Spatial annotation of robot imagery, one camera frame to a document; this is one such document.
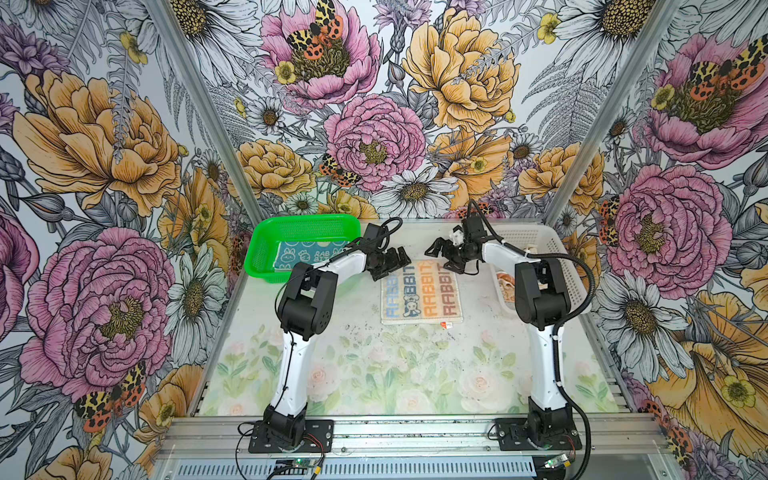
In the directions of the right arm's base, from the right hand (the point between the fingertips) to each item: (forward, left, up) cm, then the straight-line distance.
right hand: (436, 264), depth 104 cm
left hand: (-3, +13, 0) cm, 13 cm away
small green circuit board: (-56, -23, -4) cm, 61 cm away
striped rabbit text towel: (-9, +6, -3) cm, 12 cm away
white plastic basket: (+8, -38, +3) cm, 39 cm away
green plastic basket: (+9, +64, -4) cm, 65 cm away
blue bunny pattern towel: (+7, +51, 0) cm, 51 cm away
